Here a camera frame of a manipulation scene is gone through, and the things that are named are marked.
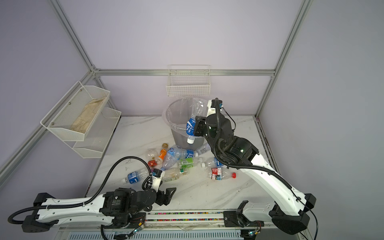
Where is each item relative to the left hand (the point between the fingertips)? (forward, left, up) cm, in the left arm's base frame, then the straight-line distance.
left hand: (168, 187), depth 70 cm
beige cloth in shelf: (+29, +46, +15) cm, 57 cm away
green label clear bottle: (+18, -9, -9) cm, 22 cm away
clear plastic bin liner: (+46, 0, +6) cm, 46 cm away
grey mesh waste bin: (+32, -3, -6) cm, 33 cm away
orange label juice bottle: (+23, +7, -8) cm, 26 cm away
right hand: (+19, -12, +29) cm, 37 cm away
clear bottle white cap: (+30, -20, -12) cm, 38 cm away
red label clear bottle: (+12, -28, -10) cm, 32 cm away
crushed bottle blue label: (+23, -1, -6) cm, 23 cm away
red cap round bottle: (+25, +15, -13) cm, 32 cm away
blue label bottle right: (+21, -24, -14) cm, 35 cm away
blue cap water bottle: (+9, +21, -9) cm, 25 cm away
